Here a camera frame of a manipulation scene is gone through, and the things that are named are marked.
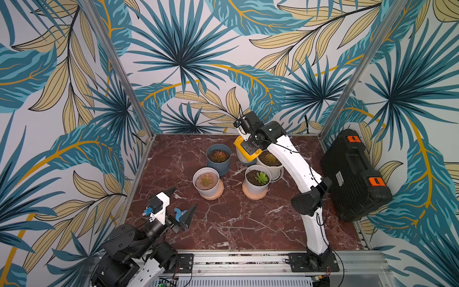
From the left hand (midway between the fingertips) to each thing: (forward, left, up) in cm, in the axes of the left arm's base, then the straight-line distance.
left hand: (186, 198), depth 58 cm
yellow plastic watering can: (+26, -23, -12) cm, 37 cm away
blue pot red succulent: (+33, -8, -21) cm, 40 cm away
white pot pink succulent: (+18, -3, -21) cm, 28 cm away
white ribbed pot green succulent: (+38, -22, -30) cm, 53 cm away
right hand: (+31, -24, -5) cm, 40 cm away
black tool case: (+10, -67, -9) cm, 68 cm away
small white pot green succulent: (+21, -28, -21) cm, 41 cm away
